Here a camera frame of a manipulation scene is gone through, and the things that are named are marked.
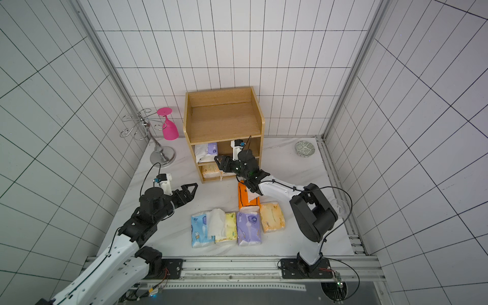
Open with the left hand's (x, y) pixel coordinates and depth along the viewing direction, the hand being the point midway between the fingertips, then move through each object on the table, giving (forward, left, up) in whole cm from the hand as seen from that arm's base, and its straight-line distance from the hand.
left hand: (190, 191), depth 79 cm
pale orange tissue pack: (-7, -35, -11) cm, 38 cm away
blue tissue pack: (-12, -4, -10) cm, 16 cm away
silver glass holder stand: (+29, +27, +13) cm, 42 cm away
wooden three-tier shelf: (+28, -8, +16) cm, 34 cm away
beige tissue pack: (+16, -5, -8) cm, 19 cm away
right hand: (+12, -8, +6) cm, 16 cm away
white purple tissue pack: (+15, -6, +8) cm, 18 cm away
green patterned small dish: (+36, -59, -13) cm, 70 cm away
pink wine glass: (+34, +17, +3) cm, 38 cm away
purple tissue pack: (-12, -25, -9) cm, 29 cm away
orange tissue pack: (+1, -24, -8) cm, 25 cm away
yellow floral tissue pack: (-12, -17, -10) cm, 23 cm away
